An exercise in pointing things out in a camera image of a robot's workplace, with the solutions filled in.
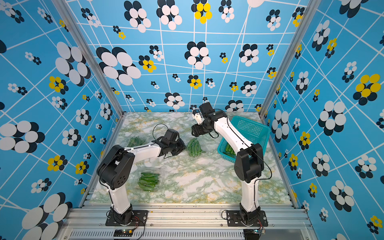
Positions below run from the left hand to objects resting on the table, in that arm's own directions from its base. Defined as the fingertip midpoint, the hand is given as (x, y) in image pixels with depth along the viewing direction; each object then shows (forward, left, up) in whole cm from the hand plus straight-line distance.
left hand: (190, 145), depth 95 cm
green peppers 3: (-23, +22, -2) cm, 32 cm away
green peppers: (0, -2, -2) cm, 3 cm away
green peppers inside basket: (-2, -25, -4) cm, 26 cm away
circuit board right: (-46, -31, -4) cm, 55 cm away
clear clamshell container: (-17, +18, +26) cm, 36 cm away
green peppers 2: (+4, +37, -2) cm, 38 cm away
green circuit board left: (-45, +32, -9) cm, 56 cm away
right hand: (+4, -6, +10) cm, 12 cm away
